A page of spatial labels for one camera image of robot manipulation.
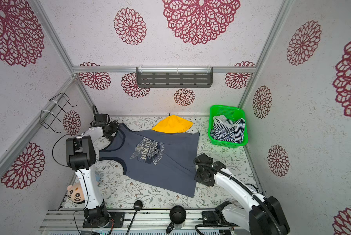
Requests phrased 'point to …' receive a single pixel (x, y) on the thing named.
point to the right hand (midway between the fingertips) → (198, 178)
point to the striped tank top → (227, 129)
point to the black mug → (177, 215)
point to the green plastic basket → (232, 112)
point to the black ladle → (137, 205)
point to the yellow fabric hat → (172, 124)
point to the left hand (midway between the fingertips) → (117, 127)
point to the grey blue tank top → (163, 161)
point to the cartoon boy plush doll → (75, 193)
